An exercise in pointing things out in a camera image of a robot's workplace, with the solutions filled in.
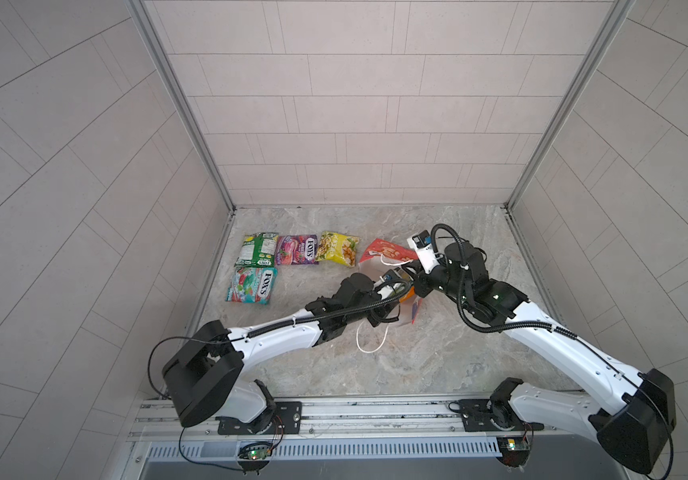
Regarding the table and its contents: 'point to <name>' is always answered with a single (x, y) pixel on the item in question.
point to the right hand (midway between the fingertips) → (402, 266)
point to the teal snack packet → (252, 285)
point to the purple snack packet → (297, 250)
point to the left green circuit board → (258, 454)
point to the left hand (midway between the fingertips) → (399, 295)
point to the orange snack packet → (408, 294)
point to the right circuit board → (514, 451)
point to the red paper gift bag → (380, 257)
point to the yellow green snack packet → (337, 248)
